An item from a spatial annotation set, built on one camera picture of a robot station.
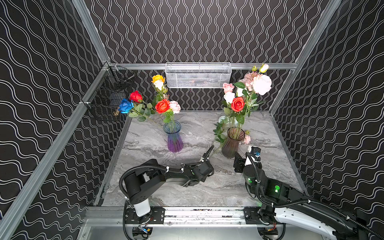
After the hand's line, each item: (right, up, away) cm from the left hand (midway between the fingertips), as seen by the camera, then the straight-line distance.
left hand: (207, 173), depth 88 cm
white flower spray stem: (+12, +27, +19) cm, 35 cm away
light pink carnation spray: (+27, +19, +10) cm, 35 cm away
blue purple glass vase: (-19, +18, +2) cm, 26 cm away
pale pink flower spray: (-17, +37, -9) cm, 42 cm away
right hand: (+15, +14, -14) cm, 25 cm away
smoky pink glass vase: (+13, +16, -2) cm, 21 cm away
